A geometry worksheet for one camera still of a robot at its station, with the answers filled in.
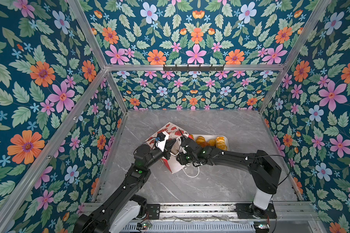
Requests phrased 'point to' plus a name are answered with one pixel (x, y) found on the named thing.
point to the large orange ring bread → (212, 142)
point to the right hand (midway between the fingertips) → (177, 156)
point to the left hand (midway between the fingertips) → (176, 137)
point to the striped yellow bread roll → (201, 140)
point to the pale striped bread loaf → (220, 143)
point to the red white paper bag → (176, 133)
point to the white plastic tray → (209, 137)
